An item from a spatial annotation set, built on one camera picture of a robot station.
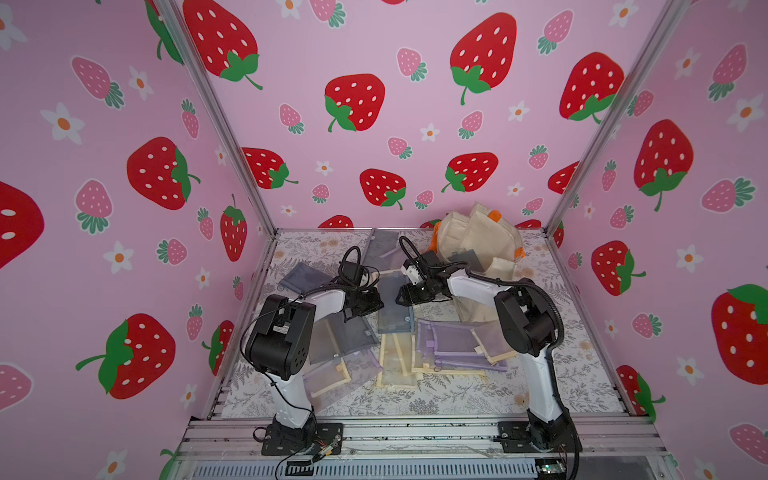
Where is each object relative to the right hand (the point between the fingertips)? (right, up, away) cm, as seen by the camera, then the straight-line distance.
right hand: (397, 303), depth 97 cm
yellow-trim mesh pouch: (0, -16, -10) cm, 19 cm away
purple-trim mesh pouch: (+17, -11, -9) cm, 22 cm away
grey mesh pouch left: (-34, +8, +10) cm, 36 cm away
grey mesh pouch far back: (-6, +17, +16) cm, 24 cm away
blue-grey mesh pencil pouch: (-1, -4, -6) cm, 7 cm away
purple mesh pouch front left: (-20, -20, -13) cm, 32 cm away
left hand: (-4, 0, 0) cm, 4 cm away
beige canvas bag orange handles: (+30, +25, +4) cm, 39 cm away
